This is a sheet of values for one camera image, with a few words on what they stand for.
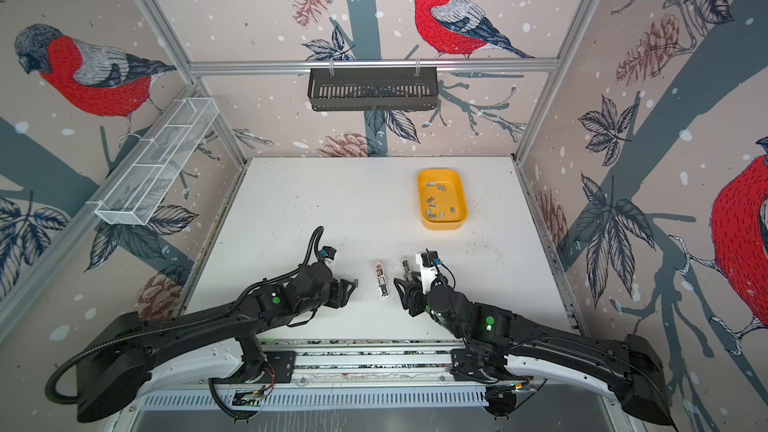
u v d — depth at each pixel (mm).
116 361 408
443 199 1078
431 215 1041
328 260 739
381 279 873
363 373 731
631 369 444
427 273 650
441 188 1108
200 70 952
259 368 666
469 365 732
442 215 1037
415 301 643
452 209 1057
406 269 876
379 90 1045
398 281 713
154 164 772
